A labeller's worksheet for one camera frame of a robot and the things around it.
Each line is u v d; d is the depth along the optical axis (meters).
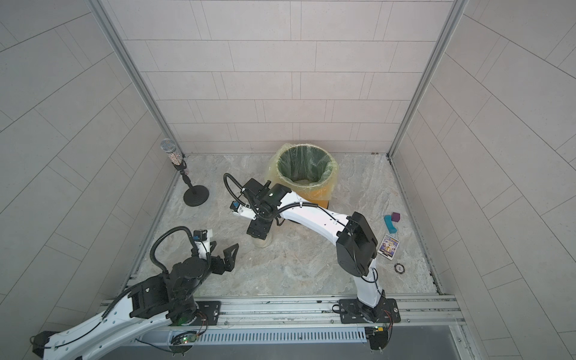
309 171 0.94
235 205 0.69
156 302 0.51
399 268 0.80
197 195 0.99
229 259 0.64
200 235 0.61
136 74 0.87
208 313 0.71
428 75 0.87
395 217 0.91
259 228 0.69
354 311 0.71
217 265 0.63
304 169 0.96
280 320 0.70
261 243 0.81
